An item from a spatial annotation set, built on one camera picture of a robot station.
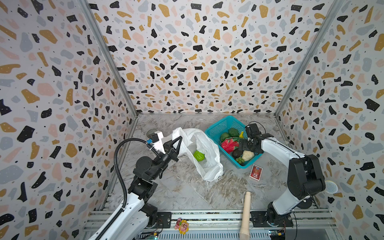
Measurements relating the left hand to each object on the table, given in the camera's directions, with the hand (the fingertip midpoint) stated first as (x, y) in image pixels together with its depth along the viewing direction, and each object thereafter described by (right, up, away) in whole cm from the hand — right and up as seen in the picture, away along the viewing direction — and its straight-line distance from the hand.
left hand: (181, 136), depth 63 cm
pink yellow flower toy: (0, -42, +7) cm, 42 cm away
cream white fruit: (+37, -13, +28) cm, 48 cm away
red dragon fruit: (+25, -7, +29) cm, 39 cm away
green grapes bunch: (+31, -15, +25) cm, 43 cm away
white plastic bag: (+4, -4, +26) cm, 26 cm away
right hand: (+36, -6, +30) cm, 47 cm away
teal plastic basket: (+18, +1, +41) cm, 45 cm away
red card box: (+41, -23, +26) cm, 54 cm away
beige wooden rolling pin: (+28, -44, +3) cm, 52 cm away
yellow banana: (+36, -2, +38) cm, 52 cm away
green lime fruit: (+24, -2, +40) cm, 46 cm away
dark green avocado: (+30, 0, +40) cm, 50 cm away
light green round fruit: (+7, -14, +28) cm, 32 cm away
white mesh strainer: (+61, -20, -3) cm, 64 cm away
